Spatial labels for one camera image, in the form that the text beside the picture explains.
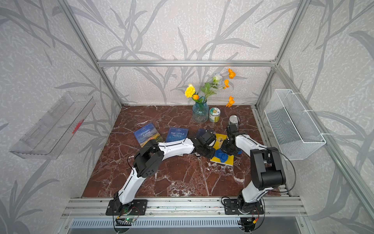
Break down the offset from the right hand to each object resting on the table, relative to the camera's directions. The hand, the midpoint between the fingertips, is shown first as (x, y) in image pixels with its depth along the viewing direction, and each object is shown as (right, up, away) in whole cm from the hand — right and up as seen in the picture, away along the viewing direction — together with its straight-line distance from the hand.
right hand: (224, 150), depth 94 cm
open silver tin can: (+9, +19, +12) cm, 25 cm away
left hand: (-7, -3, -3) cm, 8 cm away
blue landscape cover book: (-53, +10, +8) cm, 55 cm away
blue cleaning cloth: (-3, -2, -5) cm, 6 cm away
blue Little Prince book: (-33, +9, +8) cm, 35 cm away
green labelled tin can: (-5, +23, +11) cm, 26 cm away
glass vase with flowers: (-15, +27, +10) cm, 33 cm away
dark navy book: (-15, +11, +10) cm, 21 cm away
